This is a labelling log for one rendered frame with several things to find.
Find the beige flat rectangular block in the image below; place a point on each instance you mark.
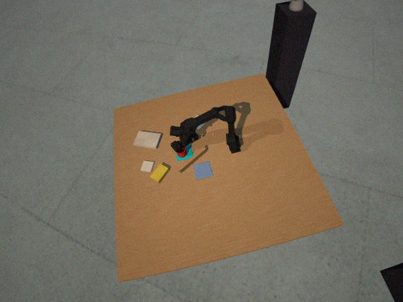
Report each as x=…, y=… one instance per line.
x=147, y=139

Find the yellow rectangular block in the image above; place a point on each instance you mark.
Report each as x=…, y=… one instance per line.
x=159, y=173

